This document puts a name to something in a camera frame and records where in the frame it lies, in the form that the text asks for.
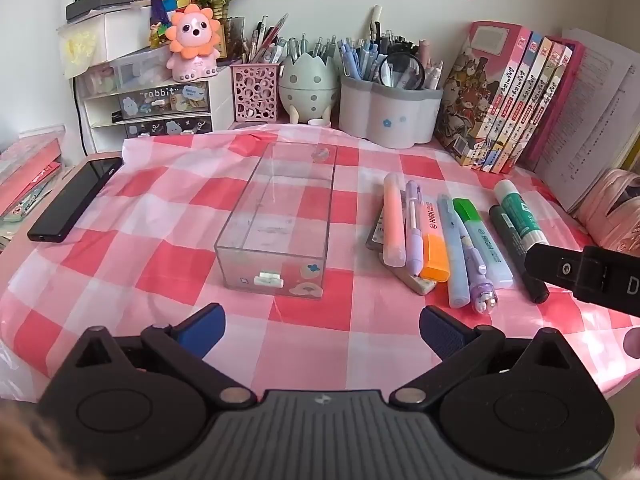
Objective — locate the pens in pink holder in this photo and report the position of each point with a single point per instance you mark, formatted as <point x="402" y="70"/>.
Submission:
<point x="265" y="40"/>

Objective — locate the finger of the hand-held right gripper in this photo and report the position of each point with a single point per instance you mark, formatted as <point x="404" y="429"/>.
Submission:
<point x="565" y="267"/>

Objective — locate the clear storage box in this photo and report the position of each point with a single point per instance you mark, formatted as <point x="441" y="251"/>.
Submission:
<point x="140" y="67"/>

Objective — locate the purple cartoon pen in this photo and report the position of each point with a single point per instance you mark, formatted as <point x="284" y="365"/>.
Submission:
<point x="481" y="282"/>

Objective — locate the green white glue stick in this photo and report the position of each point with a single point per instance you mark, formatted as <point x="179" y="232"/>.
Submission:
<point x="517" y="212"/>

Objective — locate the cartoon cover comic book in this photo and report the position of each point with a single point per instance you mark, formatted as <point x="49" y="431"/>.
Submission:
<point x="470" y="90"/>

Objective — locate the light blue pen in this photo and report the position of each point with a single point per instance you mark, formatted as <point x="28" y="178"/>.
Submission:
<point x="456" y="270"/>

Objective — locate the pens in white holder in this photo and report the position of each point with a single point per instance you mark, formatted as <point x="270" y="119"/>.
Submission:
<point x="360" y="57"/>

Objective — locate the open white book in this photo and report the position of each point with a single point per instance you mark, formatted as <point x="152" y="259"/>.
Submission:
<point x="595" y="125"/>

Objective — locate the pens in egg holder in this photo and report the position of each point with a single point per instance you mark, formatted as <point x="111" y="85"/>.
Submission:
<point x="305" y="46"/>

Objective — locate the yellow crinkled bag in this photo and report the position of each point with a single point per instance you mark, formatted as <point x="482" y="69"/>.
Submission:
<point x="77" y="50"/>

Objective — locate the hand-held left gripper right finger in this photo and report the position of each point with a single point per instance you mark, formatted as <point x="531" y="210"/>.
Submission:
<point x="442" y="332"/>

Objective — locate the black smartphone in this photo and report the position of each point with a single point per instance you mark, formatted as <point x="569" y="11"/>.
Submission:
<point x="75" y="200"/>

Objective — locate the pink lion toy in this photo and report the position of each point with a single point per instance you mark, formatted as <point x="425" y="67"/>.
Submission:
<point x="192" y="35"/>

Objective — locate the pink spine comic book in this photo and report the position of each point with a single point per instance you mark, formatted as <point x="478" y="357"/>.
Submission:
<point x="537" y="95"/>
<point x="548" y="100"/>

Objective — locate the pink pencil case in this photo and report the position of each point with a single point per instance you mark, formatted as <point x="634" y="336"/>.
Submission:
<point x="610" y="200"/>

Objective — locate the white box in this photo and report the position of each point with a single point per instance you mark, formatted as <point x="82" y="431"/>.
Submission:
<point x="125" y="27"/>

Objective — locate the grey flat case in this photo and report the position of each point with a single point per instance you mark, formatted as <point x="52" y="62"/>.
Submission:
<point x="375" y="237"/>

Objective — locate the orange highlighter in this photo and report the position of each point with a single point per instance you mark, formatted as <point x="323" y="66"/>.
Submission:
<point x="435" y="255"/>

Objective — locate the white eraser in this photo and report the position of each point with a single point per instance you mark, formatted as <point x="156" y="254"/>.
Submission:
<point x="420" y="286"/>

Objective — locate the blue spine comic book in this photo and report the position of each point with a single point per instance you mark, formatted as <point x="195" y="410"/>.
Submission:
<point x="525" y="85"/>

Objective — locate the white flower-shaped pen holder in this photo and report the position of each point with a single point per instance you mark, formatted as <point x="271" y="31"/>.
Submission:
<point x="390" y="115"/>

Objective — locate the egg-shaped pen holder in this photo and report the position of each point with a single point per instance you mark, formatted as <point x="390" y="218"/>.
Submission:
<point x="307" y="90"/>

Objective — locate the white drawer organizer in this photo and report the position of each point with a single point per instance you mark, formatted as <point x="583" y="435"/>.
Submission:
<point x="100" y="110"/>

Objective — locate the peach highlighter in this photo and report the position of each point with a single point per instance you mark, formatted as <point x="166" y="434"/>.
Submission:
<point x="393" y="220"/>

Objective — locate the lilac pen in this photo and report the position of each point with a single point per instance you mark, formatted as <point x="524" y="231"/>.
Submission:
<point x="414" y="230"/>

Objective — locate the clear plastic box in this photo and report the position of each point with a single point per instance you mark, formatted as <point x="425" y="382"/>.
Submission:
<point x="280" y="220"/>

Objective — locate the pink checkered tablecloth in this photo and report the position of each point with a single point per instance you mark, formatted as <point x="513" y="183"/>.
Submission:
<point x="150" y="260"/>

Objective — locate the pink flat box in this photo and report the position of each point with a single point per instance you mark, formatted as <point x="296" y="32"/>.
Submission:
<point x="25" y="165"/>

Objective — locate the pink perforated pen holder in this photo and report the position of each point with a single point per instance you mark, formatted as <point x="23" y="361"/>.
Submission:
<point x="255" y="92"/>

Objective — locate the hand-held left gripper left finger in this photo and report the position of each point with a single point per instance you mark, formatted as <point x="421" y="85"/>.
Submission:
<point x="200" y="330"/>

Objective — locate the black marker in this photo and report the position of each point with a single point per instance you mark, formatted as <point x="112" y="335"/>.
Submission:
<point x="510" y="240"/>

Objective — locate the magnifying glass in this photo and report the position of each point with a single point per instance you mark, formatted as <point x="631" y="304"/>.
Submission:
<point x="402" y="72"/>

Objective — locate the green highlighter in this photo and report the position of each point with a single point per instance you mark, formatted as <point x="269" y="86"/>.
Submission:
<point x="490" y="250"/>

